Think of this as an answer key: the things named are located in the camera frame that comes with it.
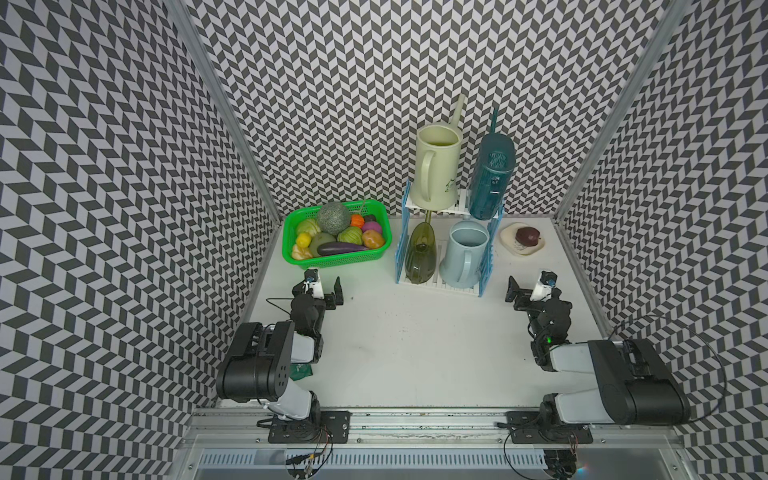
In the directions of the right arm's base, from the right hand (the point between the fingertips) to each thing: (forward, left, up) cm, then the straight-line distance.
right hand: (525, 281), depth 89 cm
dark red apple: (+21, -8, -4) cm, 23 cm away
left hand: (+2, +62, -1) cm, 62 cm away
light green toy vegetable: (+25, +71, -2) cm, 75 cm away
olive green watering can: (+7, +31, +7) cm, 33 cm away
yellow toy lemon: (+18, +71, 0) cm, 73 cm away
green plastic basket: (+22, +60, -1) cm, 64 cm away
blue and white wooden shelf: (+14, +20, +18) cm, 30 cm away
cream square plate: (+25, -3, -9) cm, 26 cm away
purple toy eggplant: (+13, +60, +1) cm, 62 cm away
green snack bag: (-24, +65, -5) cm, 69 cm away
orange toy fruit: (+18, +48, -1) cm, 51 cm away
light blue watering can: (-1, +21, +11) cm, 24 cm away
